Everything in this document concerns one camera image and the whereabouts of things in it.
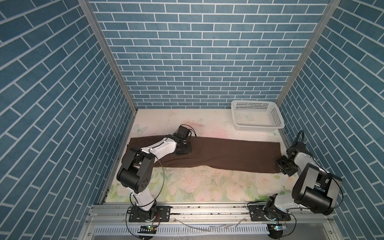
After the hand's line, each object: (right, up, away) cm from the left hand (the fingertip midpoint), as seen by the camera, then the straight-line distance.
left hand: (189, 150), depth 94 cm
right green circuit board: (+43, -34, -21) cm, 59 cm away
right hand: (+55, -8, -5) cm, 56 cm away
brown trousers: (+20, -3, +3) cm, 20 cm away
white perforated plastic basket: (+52, +23, +22) cm, 61 cm away
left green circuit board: (-18, -35, -21) cm, 45 cm away
